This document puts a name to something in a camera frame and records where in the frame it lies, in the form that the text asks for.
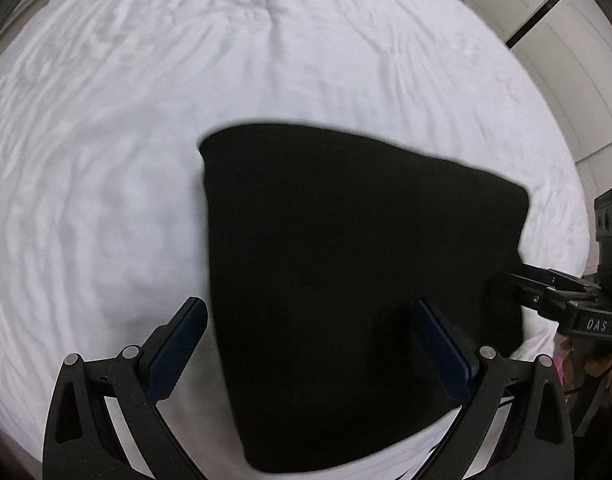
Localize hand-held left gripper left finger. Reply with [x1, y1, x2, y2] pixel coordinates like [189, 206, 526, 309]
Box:
[42, 296, 209, 480]

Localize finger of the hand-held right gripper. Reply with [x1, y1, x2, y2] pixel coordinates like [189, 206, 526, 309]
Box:
[522, 265, 602, 292]
[490, 272, 579, 322]

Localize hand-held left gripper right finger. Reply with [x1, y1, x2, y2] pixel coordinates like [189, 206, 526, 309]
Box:
[415, 299, 576, 480]

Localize black pants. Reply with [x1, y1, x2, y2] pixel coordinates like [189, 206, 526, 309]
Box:
[198, 122, 531, 475]

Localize person's right hand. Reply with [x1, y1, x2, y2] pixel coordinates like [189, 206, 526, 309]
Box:
[557, 337, 612, 397]

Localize white bed duvet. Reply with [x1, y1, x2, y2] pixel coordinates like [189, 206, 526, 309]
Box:
[0, 0, 593, 480]

